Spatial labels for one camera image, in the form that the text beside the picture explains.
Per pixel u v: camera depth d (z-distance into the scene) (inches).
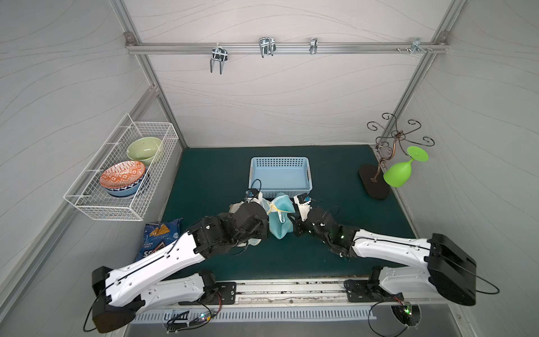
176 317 28.2
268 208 28.2
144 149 28.8
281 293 29.5
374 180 41.0
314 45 30.9
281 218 28.8
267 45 30.0
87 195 22.5
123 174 25.1
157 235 33.0
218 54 30.8
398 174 31.0
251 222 19.1
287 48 31.0
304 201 27.3
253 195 23.8
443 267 16.4
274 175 42.2
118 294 15.2
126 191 22.5
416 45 30.1
